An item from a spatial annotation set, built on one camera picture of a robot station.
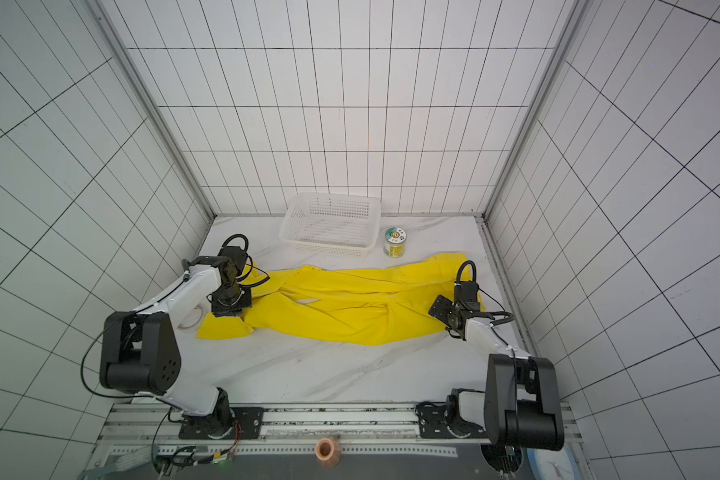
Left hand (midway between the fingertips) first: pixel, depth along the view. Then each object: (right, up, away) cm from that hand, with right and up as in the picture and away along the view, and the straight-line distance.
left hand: (236, 319), depth 85 cm
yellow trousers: (+38, +2, +9) cm, 39 cm away
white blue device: (+80, -27, -19) cm, 87 cm away
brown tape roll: (+30, -21, -25) cm, 44 cm away
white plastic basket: (+28, +29, +33) cm, 52 cm away
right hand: (+64, +1, +7) cm, 64 cm away
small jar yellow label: (+48, +22, +16) cm, 55 cm away
